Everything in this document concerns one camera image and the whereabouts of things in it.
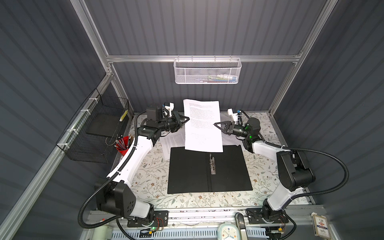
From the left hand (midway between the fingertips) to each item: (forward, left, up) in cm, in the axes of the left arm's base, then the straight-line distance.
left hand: (190, 118), depth 73 cm
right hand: (-1, -14, -7) cm, 15 cm away
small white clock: (-45, -15, -30) cm, 56 cm away
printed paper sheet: (-4, -5, -8) cm, 11 cm away
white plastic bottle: (-42, +40, -26) cm, 64 cm away
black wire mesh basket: (-4, +49, -5) cm, 50 cm away
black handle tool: (-42, -21, -28) cm, 55 cm away
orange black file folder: (-14, -3, -32) cm, 35 cm away
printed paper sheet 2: (+11, +11, -33) cm, 36 cm away
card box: (-45, -59, -30) cm, 81 cm away
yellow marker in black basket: (+10, +37, -6) cm, 39 cm away
